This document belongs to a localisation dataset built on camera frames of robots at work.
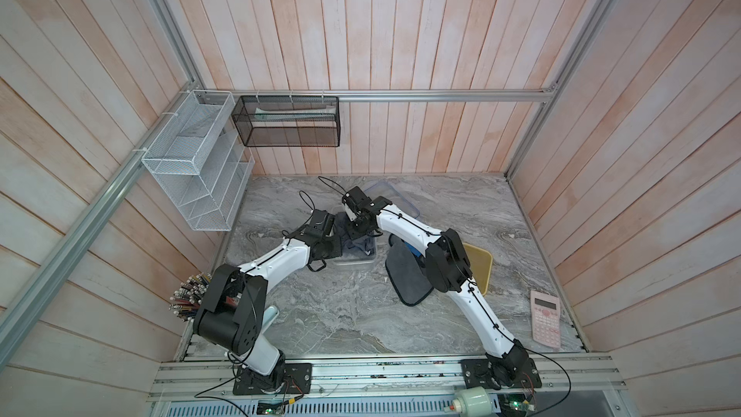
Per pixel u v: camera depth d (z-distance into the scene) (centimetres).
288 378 73
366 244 95
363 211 78
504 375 65
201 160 68
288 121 104
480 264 95
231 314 45
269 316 82
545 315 84
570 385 66
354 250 96
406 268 91
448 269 64
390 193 115
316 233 71
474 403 64
